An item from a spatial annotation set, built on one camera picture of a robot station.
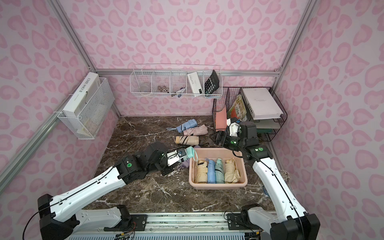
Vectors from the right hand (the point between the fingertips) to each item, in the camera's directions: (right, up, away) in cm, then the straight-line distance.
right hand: (214, 137), depth 73 cm
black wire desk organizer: (+30, +18, +20) cm, 41 cm away
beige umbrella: (-6, -23, +11) cm, 26 cm away
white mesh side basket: (-65, +8, +5) cm, 65 cm away
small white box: (-9, +32, +20) cm, 39 cm away
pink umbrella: (-9, +3, +31) cm, 33 cm away
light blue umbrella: (0, -20, +12) cm, 24 cm away
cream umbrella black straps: (-15, -3, +25) cm, 29 cm away
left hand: (-18, -9, -1) cm, 20 cm away
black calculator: (+1, +32, +19) cm, 37 cm away
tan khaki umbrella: (+11, -21, +9) cm, 25 cm away
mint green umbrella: (+4, -21, +11) cm, 24 cm away
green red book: (+19, +17, +28) cm, 38 cm away
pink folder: (+9, +10, +37) cm, 40 cm away
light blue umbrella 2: (-14, +7, +37) cm, 40 cm away
